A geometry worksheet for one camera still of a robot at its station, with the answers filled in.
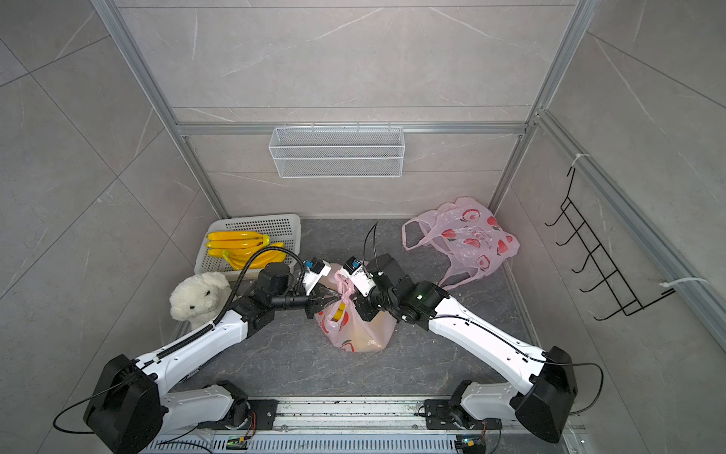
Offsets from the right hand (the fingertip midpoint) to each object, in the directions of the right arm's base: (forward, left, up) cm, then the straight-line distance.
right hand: (355, 296), depth 73 cm
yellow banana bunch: (-3, +4, -3) cm, 6 cm away
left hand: (+2, +4, -1) cm, 4 cm away
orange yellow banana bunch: (+28, +44, -13) cm, 54 cm away
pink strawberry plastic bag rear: (+33, -41, -13) cm, 54 cm away
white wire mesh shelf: (+53, +7, +10) cm, 55 cm away
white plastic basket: (+40, +31, -15) cm, 53 cm away
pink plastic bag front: (-5, +3, -7) cm, 9 cm away
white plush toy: (+1, +43, -2) cm, 43 cm away
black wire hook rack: (-7, -60, +11) cm, 61 cm away
